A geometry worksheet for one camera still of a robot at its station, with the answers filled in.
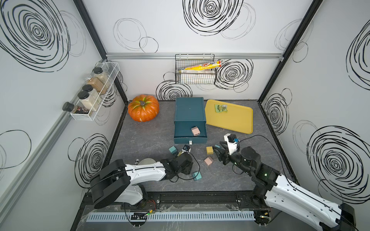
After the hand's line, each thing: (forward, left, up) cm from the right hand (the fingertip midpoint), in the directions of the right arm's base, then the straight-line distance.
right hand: (217, 146), depth 72 cm
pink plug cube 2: (-1, +3, -19) cm, 19 cm away
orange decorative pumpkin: (+31, +47, -7) cm, 57 cm away
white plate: (-3, +39, -15) cm, 42 cm away
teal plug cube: (-10, +9, -18) cm, 23 cm away
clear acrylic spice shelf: (+51, +70, +11) cm, 88 cm away
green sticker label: (+43, -9, -20) cm, 49 cm away
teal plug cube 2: (+6, +25, -18) cm, 31 cm away
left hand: (-3, +15, -18) cm, 24 cm away
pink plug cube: (+11, +11, -3) cm, 16 cm away
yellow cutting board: (+37, -12, -21) cm, 44 cm away
